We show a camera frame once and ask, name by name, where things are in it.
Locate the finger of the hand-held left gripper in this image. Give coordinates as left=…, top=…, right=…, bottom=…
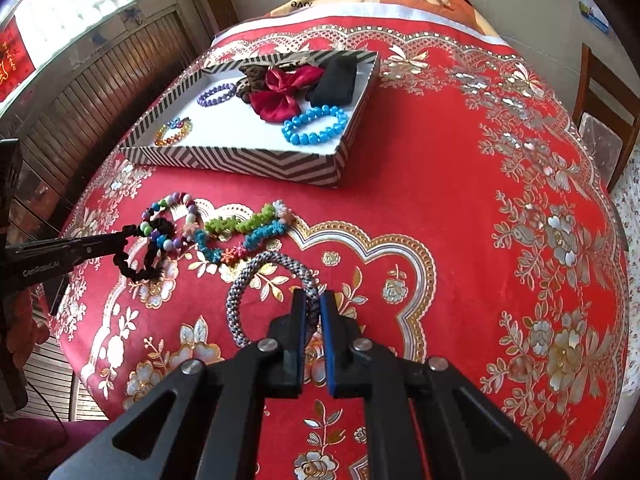
left=70, top=225, right=143, bottom=267

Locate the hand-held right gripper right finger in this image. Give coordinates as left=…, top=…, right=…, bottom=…
left=320, top=291, right=571, bottom=480

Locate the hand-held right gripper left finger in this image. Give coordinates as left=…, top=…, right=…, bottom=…
left=47, top=289, right=307, bottom=480

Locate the black scrunchie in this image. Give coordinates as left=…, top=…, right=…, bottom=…
left=114, top=217, right=176, bottom=283

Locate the grey braided bracelet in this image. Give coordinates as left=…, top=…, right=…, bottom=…
left=226, top=252, right=321, bottom=348

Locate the striped cardboard box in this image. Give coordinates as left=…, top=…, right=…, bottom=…
left=119, top=49, right=382, bottom=188

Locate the maroon seat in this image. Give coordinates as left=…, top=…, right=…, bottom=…
left=0, top=417, right=121, bottom=480

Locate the wooden slatted door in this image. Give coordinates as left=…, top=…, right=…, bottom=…
left=0, top=0, right=241, bottom=261

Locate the red window decoration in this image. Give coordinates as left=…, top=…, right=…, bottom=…
left=0, top=15, right=36, bottom=103

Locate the red satin scrunchie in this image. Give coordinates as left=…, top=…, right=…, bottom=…
left=249, top=65, right=326, bottom=123

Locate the leopard print scrunchie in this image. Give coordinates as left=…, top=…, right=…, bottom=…
left=235, top=60, right=296, bottom=103

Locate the black fabric headband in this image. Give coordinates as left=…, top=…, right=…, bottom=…
left=305, top=55, right=357, bottom=108

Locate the plastic-wrapped flat package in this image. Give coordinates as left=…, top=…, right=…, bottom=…
left=580, top=110, right=626, bottom=186

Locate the wooden chair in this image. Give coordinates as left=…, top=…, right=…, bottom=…
left=572, top=42, right=640, bottom=193

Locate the multicoloured round bead bracelet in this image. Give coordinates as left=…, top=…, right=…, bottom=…
left=140, top=191, right=201, bottom=256

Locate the rainbow crystal bracelet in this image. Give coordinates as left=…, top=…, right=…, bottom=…
left=154, top=116, right=195, bottom=148

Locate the green bead bracelet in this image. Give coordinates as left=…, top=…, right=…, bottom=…
left=202, top=204, right=276, bottom=235

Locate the pink bead bracelet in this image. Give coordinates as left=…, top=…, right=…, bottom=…
left=272, top=200, right=297, bottom=225

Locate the purple bead bracelet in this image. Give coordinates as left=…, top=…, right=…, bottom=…
left=196, top=82, right=237, bottom=108

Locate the blue bead bracelet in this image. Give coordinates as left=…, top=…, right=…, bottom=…
left=281, top=105, right=348, bottom=148

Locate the wall calendar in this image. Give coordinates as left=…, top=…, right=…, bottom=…
left=575, top=0, right=613, bottom=36

